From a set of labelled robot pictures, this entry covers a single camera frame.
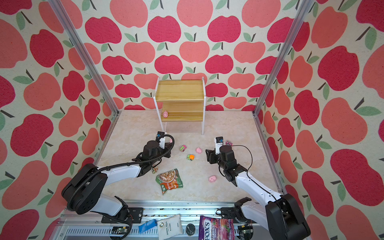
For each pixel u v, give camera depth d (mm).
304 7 698
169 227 701
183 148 975
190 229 625
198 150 976
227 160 652
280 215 406
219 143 749
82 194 436
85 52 863
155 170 881
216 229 678
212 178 847
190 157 930
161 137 762
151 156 688
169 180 847
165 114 949
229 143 980
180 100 826
